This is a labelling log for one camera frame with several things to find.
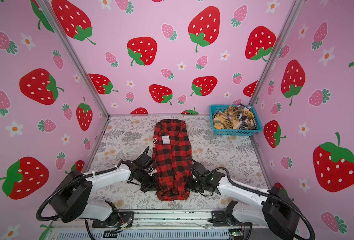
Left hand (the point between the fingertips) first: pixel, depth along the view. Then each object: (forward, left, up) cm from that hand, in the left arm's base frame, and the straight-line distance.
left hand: (162, 189), depth 80 cm
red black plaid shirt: (+22, -4, -2) cm, 22 cm away
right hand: (0, -11, +1) cm, 11 cm away
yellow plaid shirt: (+50, -52, +7) cm, 72 cm away
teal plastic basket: (+61, -36, +4) cm, 71 cm away
